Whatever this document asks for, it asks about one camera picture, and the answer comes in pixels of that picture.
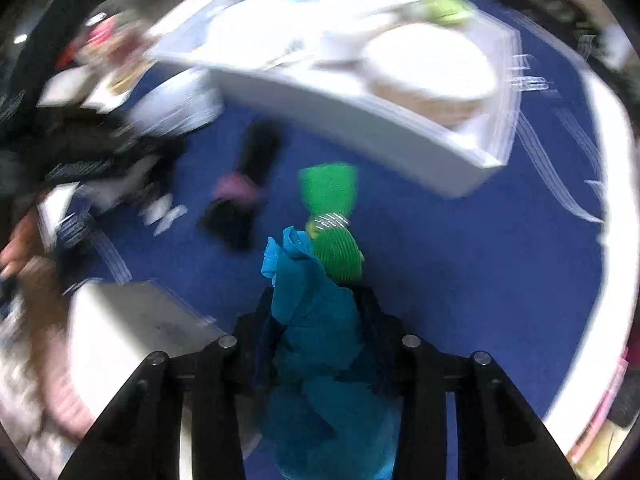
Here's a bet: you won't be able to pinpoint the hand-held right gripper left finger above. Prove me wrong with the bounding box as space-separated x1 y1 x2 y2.
57 285 281 480

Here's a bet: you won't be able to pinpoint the white mesh cloth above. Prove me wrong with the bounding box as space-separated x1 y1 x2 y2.
132 67 223 136

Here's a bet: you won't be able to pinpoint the person's pink fuzzy clothing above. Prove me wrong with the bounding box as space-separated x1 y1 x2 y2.
0 255 96 441

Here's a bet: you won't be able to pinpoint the light green soft toy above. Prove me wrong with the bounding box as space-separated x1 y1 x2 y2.
420 0 473 26

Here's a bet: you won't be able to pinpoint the white cardboard box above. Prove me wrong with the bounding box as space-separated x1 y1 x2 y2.
147 0 523 198

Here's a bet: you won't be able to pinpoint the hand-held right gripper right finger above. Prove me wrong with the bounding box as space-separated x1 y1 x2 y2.
357 287 581 480

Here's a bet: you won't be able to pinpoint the black roll with pink band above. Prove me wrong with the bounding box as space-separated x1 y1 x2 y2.
197 120 283 251

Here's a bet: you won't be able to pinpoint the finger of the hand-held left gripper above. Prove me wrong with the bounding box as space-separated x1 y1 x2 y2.
100 137 187 201

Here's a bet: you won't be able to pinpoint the teal cloth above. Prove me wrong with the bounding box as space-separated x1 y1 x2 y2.
255 225 401 480

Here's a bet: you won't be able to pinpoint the green ribbed cloth roll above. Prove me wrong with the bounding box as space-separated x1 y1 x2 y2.
297 162 365 286

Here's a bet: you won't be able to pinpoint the pink and white packets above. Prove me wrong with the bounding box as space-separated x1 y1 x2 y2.
55 10 151 106

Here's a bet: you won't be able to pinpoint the navy blue table mat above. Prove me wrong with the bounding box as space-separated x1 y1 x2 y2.
50 0 613 480

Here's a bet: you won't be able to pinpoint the brown teddy bear white robe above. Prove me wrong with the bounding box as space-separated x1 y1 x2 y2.
360 22 501 128

